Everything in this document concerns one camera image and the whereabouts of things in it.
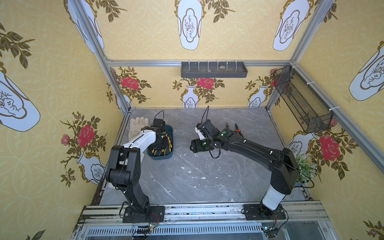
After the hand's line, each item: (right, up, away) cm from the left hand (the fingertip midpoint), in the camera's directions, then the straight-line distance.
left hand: (164, 145), depth 95 cm
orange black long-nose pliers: (+50, +9, +12) cm, 52 cm away
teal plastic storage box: (-1, -5, 0) cm, 5 cm away
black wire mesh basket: (+84, +19, -12) cm, 87 cm away
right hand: (+19, -1, -13) cm, 23 cm away
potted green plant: (+74, -9, -22) cm, 78 cm away
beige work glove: (-24, +13, +15) cm, 31 cm away
